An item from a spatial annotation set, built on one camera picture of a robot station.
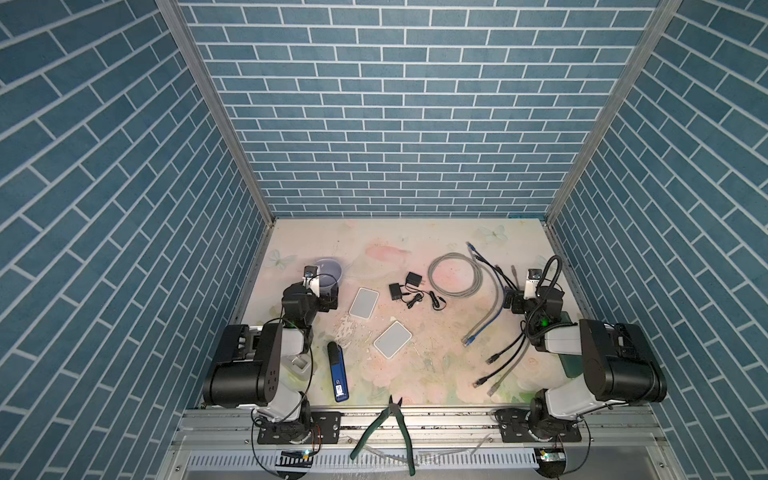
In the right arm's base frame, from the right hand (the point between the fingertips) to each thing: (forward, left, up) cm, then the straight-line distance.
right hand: (522, 284), depth 95 cm
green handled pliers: (-38, +38, -6) cm, 54 cm away
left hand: (-5, +64, +3) cm, 64 cm away
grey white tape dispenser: (-31, +64, 0) cm, 71 cm away
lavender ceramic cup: (0, +63, 0) cm, 63 cm away
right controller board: (-45, -2, -11) cm, 46 cm away
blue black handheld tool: (-31, +54, -3) cm, 62 cm away
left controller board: (-50, +61, -8) cm, 79 cm away
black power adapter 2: (-3, +41, -4) cm, 41 cm away
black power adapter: (+2, +35, -4) cm, 35 cm away
